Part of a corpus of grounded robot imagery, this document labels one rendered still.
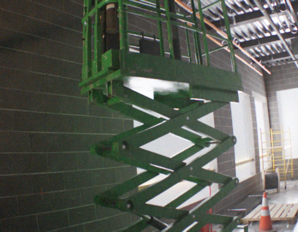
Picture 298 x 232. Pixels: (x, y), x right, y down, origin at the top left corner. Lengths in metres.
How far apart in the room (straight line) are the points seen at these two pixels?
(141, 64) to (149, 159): 0.74
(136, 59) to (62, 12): 1.56
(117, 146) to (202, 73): 1.06
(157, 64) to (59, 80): 1.27
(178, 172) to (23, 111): 1.56
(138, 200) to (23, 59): 1.77
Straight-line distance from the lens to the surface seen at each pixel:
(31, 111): 2.97
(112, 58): 2.23
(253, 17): 6.86
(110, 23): 2.41
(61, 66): 3.30
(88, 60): 2.51
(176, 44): 2.91
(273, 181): 8.73
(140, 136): 2.28
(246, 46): 8.69
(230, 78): 3.05
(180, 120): 2.56
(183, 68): 2.55
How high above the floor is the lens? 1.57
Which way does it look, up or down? 7 degrees up
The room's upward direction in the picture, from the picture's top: 4 degrees counter-clockwise
